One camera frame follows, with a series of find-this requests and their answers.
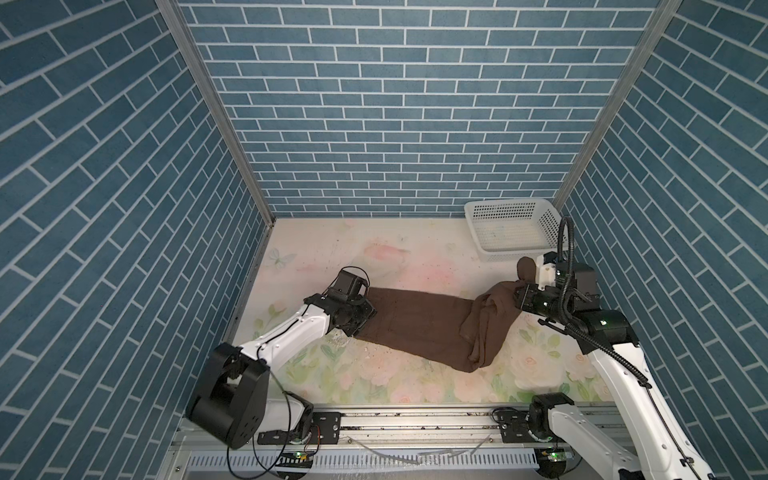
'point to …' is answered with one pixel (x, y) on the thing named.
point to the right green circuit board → (560, 456)
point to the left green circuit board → (296, 459)
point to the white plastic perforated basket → (506, 230)
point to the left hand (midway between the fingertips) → (377, 314)
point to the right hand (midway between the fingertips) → (514, 285)
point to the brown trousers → (457, 333)
